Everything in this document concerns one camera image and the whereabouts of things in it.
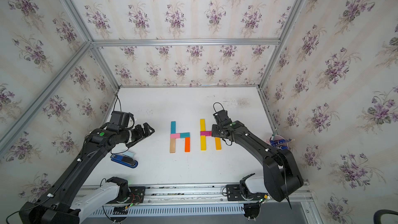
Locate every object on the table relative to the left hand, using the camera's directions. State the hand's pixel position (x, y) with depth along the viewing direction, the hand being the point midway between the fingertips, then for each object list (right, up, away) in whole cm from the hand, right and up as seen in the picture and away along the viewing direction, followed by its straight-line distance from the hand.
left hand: (149, 135), depth 76 cm
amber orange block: (+36, -9, +15) cm, 40 cm away
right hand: (+37, 0, +12) cm, 39 cm away
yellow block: (+27, +1, +22) cm, 35 cm away
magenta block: (+29, -3, +18) cm, 34 cm away
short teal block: (+15, -5, +20) cm, 25 cm away
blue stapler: (-15, -15, +5) cm, 22 cm away
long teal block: (+8, +1, +20) cm, 22 cm away
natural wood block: (+9, -9, +14) cm, 19 cm away
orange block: (+18, -9, +14) cm, 24 cm away
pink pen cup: (+68, -5, +8) cm, 69 cm away
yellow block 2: (+27, -8, +15) cm, 32 cm away
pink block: (+10, -4, +17) cm, 20 cm away
